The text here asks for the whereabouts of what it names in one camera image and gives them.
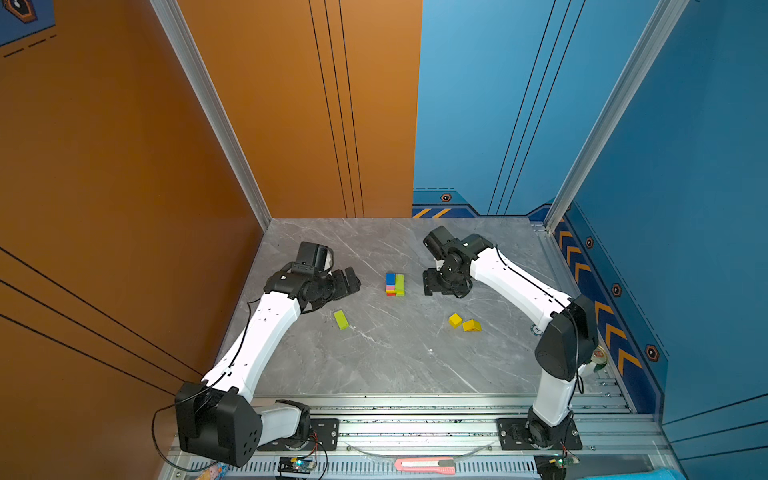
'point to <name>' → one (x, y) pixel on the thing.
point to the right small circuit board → (563, 461)
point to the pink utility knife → (430, 465)
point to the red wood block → (391, 294)
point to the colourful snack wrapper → (218, 471)
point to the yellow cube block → (455, 320)
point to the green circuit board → (295, 465)
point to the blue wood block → (390, 278)
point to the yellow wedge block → (472, 326)
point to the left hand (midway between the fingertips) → (349, 284)
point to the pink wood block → (390, 287)
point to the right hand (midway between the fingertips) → (433, 291)
